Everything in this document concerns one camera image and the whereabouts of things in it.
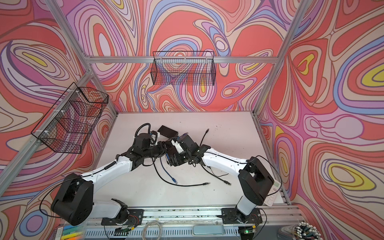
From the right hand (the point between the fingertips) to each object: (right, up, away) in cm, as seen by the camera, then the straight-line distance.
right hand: (176, 162), depth 82 cm
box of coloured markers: (-51, -30, -12) cm, 61 cm away
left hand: (-1, +8, 0) cm, 9 cm away
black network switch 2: (-1, +6, -10) cm, 12 cm away
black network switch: (-9, +16, +24) cm, 30 cm away
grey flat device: (+16, -27, -16) cm, 36 cm away
